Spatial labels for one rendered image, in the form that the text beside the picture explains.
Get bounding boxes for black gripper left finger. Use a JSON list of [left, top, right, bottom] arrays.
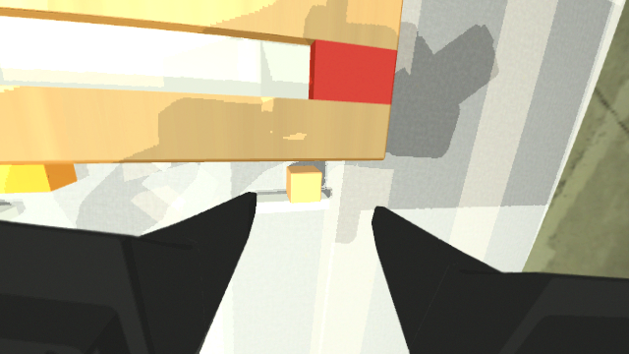
[[0, 192, 257, 354]]

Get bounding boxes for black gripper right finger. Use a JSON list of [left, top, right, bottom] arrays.
[[372, 206, 629, 354]]

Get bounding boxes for tan block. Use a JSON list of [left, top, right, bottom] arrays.
[[286, 165, 322, 204]]

